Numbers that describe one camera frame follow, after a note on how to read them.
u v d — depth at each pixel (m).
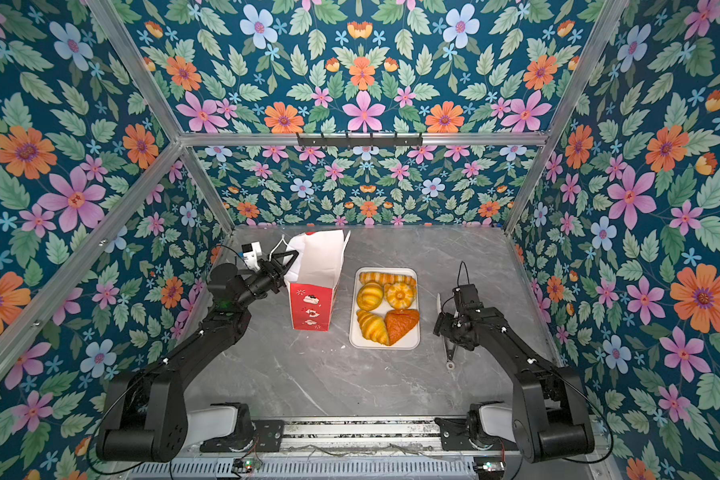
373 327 0.86
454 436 0.73
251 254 0.75
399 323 0.88
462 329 0.64
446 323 0.80
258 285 0.70
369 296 0.93
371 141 0.91
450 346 0.88
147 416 0.41
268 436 0.74
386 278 1.01
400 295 0.93
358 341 0.89
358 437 0.75
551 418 0.41
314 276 0.99
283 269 0.72
